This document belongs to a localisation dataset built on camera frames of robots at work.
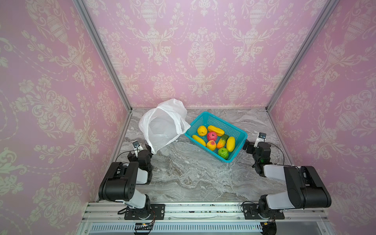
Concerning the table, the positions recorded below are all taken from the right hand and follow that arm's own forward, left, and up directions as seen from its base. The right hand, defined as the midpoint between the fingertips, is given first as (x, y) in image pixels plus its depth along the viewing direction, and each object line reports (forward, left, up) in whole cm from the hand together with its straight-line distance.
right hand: (254, 140), depth 92 cm
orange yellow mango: (+11, +20, -4) cm, 23 cm away
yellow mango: (0, +14, -4) cm, 15 cm away
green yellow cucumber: (+6, +17, -4) cm, 18 cm away
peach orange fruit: (-1, +27, -2) cm, 27 cm away
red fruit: (+6, +26, -2) cm, 27 cm away
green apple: (-7, +21, -2) cm, 22 cm away
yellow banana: (+4, +34, -3) cm, 35 cm away
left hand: (-1, +72, -1) cm, 72 cm away
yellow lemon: (+11, +32, -2) cm, 34 cm away
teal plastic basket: (+8, +21, -6) cm, 24 cm away
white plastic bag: (+20, +63, -6) cm, 66 cm away
